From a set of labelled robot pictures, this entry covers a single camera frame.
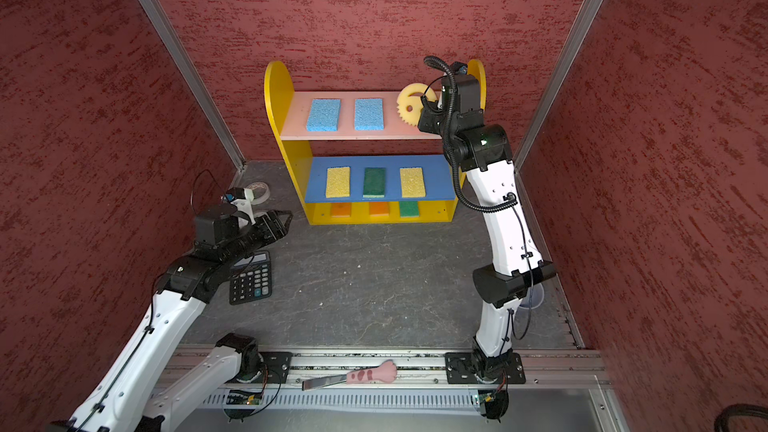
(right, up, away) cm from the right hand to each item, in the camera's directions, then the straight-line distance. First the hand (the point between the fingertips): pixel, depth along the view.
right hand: (428, 114), depth 69 cm
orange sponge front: (-13, -25, +34) cm, 44 cm away
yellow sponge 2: (-2, -16, +25) cm, 30 cm away
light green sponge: (-3, -25, +34) cm, 42 cm away
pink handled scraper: (-11, -63, +2) cm, 64 cm away
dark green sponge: (-15, -16, +25) cm, 33 cm away
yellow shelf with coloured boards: (-24, -6, +46) cm, 52 cm away
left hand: (-36, -27, +4) cm, 45 cm away
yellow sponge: (-26, -16, +25) cm, 40 cm away
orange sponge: (-27, -25, +35) cm, 51 cm away
